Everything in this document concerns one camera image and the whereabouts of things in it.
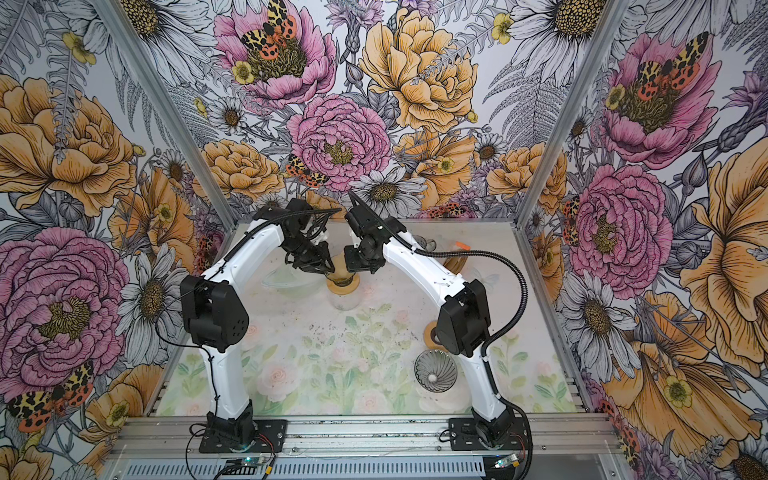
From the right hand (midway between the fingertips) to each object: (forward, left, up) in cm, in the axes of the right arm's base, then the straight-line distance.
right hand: (355, 273), depth 86 cm
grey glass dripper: (-22, -22, -15) cm, 35 cm away
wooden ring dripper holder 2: (-13, -20, -16) cm, 29 cm away
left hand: (0, +8, -1) cm, 8 cm away
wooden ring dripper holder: (-1, +4, -6) cm, 7 cm away
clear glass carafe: (+1, +5, -16) cm, 17 cm away
